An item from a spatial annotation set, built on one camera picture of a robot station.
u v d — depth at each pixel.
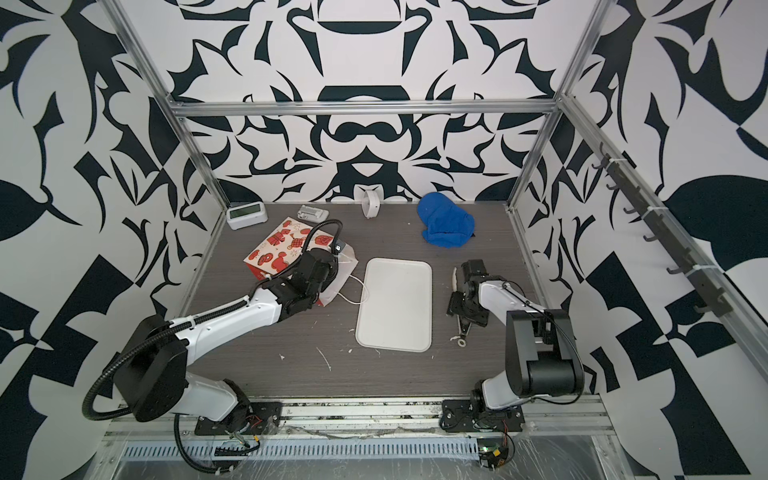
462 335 0.87
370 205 1.10
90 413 0.38
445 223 1.14
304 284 0.64
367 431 0.73
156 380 0.42
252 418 0.73
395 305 0.94
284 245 0.92
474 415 0.68
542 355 0.45
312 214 1.15
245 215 1.12
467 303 0.78
